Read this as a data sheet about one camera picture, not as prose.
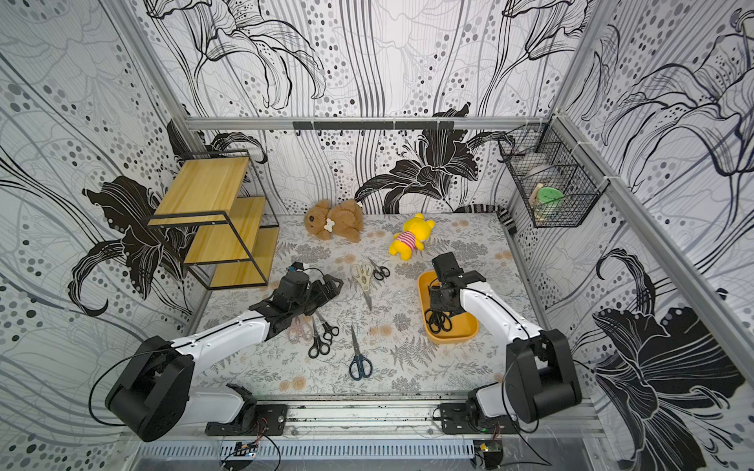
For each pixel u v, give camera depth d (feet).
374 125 2.98
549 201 2.34
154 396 1.36
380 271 3.34
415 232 3.46
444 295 2.02
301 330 2.91
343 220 3.42
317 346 2.82
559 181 2.61
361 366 2.69
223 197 2.57
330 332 2.89
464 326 2.89
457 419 2.35
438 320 2.95
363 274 3.31
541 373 1.38
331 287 2.56
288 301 2.17
